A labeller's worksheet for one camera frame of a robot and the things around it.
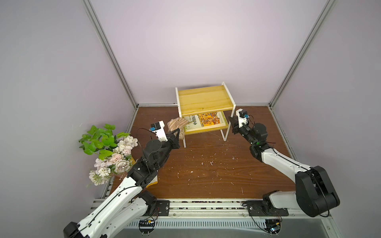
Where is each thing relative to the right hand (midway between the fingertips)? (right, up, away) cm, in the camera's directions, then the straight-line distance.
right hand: (235, 112), depth 80 cm
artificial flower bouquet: (-58, -17, -16) cm, 63 cm away
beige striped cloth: (-31, -6, -13) cm, 34 cm away
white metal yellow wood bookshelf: (-16, +2, -5) cm, 17 cm away
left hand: (-29, -8, -11) cm, 33 cm away
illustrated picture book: (-12, -4, +10) cm, 16 cm away
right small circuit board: (+16, -56, -9) cm, 59 cm away
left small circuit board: (-47, -57, -8) cm, 74 cm away
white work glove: (-46, -39, +3) cm, 60 cm away
